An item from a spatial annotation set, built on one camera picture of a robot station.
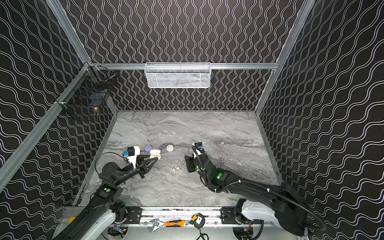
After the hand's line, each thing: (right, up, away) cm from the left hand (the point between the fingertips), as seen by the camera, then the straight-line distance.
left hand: (158, 159), depth 69 cm
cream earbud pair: (+7, -10, +21) cm, 24 cm away
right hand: (+14, -1, +11) cm, 18 cm away
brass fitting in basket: (-38, +24, +13) cm, 46 cm away
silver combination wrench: (+34, -6, +26) cm, 43 cm away
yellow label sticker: (-44, -31, +4) cm, 54 cm away
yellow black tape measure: (+18, -30, +2) cm, 35 cm away
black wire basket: (-49, +35, +25) cm, 65 cm away
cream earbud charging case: (-2, +2, +2) cm, 4 cm away
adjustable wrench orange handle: (+4, -32, +3) cm, 32 cm away
